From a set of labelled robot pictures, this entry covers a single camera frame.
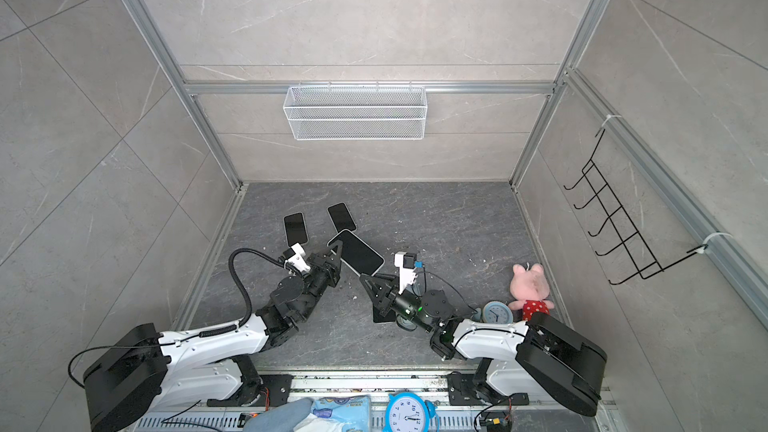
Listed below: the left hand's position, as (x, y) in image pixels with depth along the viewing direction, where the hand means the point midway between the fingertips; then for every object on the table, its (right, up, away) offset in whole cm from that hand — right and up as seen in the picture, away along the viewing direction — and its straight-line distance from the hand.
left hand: (345, 238), depth 73 cm
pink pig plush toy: (+51, -16, +11) cm, 55 cm away
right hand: (+5, -9, -1) cm, 11 cm away
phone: (+8, -25, +13) cm, 29 cm away
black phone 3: (-7, +4, +38) cm, 39 cm away
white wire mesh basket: (-1, +40, +28) cm, 49 cm away
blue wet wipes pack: (+3, -39, -6) cm, 39 cm away
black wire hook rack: (+62, 0, -11) cm, 63 cm away
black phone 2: (-23, 0, +32) cm, 39 cm away
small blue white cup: (+42, -22, +11) cm, 48 cm away
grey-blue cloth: (-14, -41, -5) cm, 44 cm away
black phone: (+3, -4, +1) cm, 5 cm away
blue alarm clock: (+16, -41, -4) cm, 44 cm away
